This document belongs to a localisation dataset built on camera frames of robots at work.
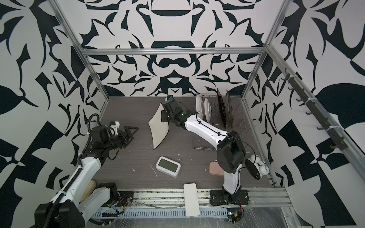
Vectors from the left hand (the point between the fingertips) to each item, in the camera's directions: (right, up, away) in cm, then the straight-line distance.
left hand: (136, 130), depth 79 cm
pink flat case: (+45, -24, +5) cm, 51 cm away
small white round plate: (+37, +14, +16) cm, 43 cm away
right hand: (+14, +10, +5) cm, 18 cm away
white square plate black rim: (+10, -2, +15) cm, 18 cm away
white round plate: (+42, +11, +16) cm, 47 cm away
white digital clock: (+18, -21, +2) cm, 27 cm away
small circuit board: (+51, -41, -8) cm, 65 cm away
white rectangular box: (+30, -35, -12) cm, 47 cm away
